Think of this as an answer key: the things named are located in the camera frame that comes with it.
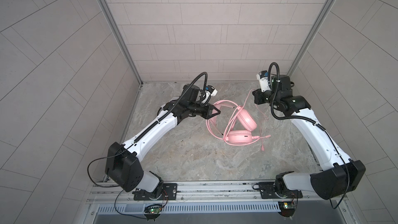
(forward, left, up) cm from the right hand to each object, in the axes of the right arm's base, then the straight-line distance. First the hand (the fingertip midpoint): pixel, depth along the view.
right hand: (252, 91), depth 76 cm
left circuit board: (-43, +49, -23) cm, 69 cm away
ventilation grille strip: (-42, +56, -28) cm, 75 cm away
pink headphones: (-20, +13, +4) cm, 24 cm away
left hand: (-9, +16, -2) cm, 19 cm away
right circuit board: (-45, -9, -29) cm, 55 cm away
